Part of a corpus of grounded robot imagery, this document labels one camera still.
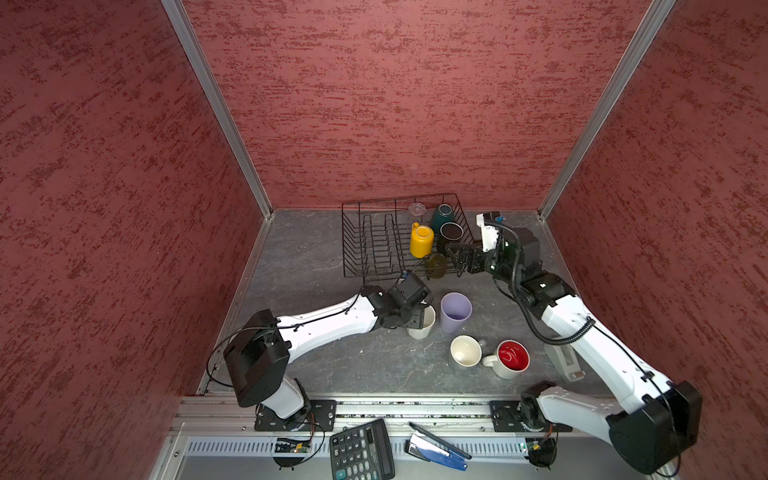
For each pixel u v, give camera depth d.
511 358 0.82
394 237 1.07
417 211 1.08
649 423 0.37
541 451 0.70
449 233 0.99
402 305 0.62
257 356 0.42
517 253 0.54
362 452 0.68
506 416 0.74
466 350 0.81
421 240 0.98
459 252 0.67
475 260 0.66
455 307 0.86
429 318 0.81
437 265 1.02
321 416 0.74
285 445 0.73
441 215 1.03
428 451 0.68
